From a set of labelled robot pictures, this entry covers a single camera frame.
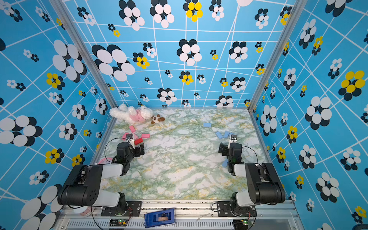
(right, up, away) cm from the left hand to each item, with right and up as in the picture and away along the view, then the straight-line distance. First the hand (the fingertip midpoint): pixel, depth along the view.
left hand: (138, 143), depth 94 cm
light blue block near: (+57, -12, -5) cm, 58 cm away
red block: (-1, 0, +4) cm, 5 cm away
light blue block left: (+56, +4, +8) cm, 57 cm away
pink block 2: (-9, +9, +14) cm, 19 cm away
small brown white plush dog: (+9, +16, +14) cm, 23 cm away
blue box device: (+20, -31, -28) cm, 46 cm away
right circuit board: (+59, -36, -24) cm, 74 cm away
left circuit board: (-3, -37, -22) cm, 43 cm away
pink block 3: (-13, +4, +9) cm, 16 cm away
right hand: (+62, 0, 0) cm, 62 cm away
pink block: (+2, +4, +9) cm, 10 cm away
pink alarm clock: (-20, -11, -5) cm, 23 cm away
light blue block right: (+61, +5, +8) cm, 62 cm away
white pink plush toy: (-9, +19, +8) cm, 23 cm away
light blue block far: (+48, +12, +15) cm, 52 cm away
